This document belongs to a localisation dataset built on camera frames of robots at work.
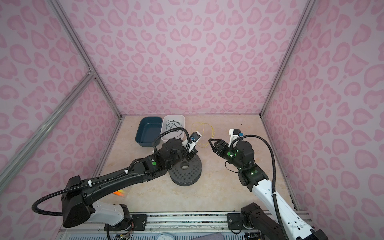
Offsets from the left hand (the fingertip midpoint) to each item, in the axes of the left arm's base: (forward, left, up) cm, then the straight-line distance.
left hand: (197, 137), depth 71 cm
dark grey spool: (-7, +7, -23) cm, 26 cm away
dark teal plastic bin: (+30, +35, -28) cm, 54 cm away
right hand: (-2, -6, -1) cm, 7 cm away
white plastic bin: (+37, +13, -26) cm, 47 cm away
